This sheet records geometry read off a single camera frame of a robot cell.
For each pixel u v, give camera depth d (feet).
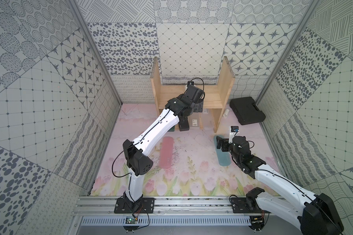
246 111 3.66
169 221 2.30
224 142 2.41
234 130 2.33
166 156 2.99
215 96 2.89
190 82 2.14
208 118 3.33
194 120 3.24
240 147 1.98
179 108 1.71
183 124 3.18
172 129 3.18
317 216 1.29
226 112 3.56
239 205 2.40
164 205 2.50
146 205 2.41
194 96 1.88
